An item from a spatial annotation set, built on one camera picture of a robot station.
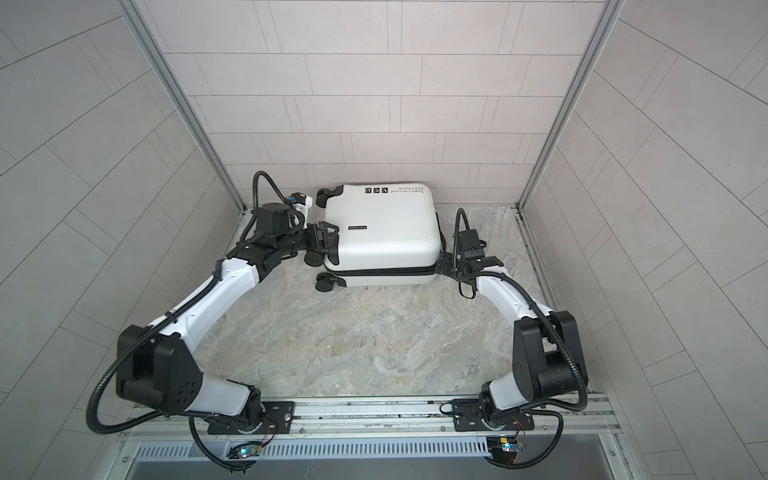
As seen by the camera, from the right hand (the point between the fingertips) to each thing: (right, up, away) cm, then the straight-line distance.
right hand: (445, 264), depth 90 cm
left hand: (-31, +12, -10) cm, 35 cm away
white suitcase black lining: (-17, +9, -2) cm, 20 cm away
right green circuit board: (+10, -40, -23) cm, 47 cm away
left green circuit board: (-47, -38, -26) cm, 66 cm away
